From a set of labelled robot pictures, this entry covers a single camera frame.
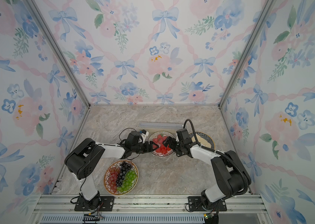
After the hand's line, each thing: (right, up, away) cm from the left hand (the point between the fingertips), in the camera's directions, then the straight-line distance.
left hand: (157, 147), depth 91 cm
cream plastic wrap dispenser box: (-3, +12, +7) cm, 15 cm away
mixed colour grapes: (-20, -15, -12) cm, 28 cm away
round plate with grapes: (-29, -16, -11) cm, 35 cm away
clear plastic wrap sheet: (0, +5, +5) cm, 7 cm away
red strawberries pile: (+1, +4, +2) cm, 4 cm away
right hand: (+7, +2, 0) cm, 7 cm away
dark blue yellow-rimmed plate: (+33, +7, +8) cm, 35 cm away
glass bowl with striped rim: (+4, +8, +7) cm, 12 cm away
